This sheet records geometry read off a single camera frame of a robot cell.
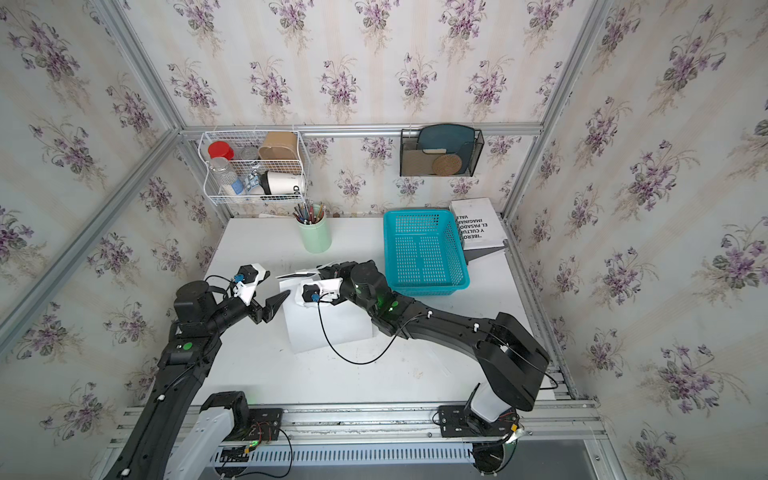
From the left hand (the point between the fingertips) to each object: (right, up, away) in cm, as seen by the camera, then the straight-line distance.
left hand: (280, 285), depth 73 cm
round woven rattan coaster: (+46, +36, +23) cm, 63 cm away
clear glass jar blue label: (-22, +30, +17) cm, 41 cm away
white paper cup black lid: (-6, +29, +19) cm, 36 cm away
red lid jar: (-26, +40, +19) cm, 51 cm away
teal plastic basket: (+41, +6, +34) cm, 54 cm away
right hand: (+12, +6, +1) cm, 13 cm away
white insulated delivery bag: (+14, -6, -15) cm, 21 cm away
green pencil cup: (+2, +13, +30) cm, 33 cm away
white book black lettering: (+61, +18, +34) cm, 72 cm away
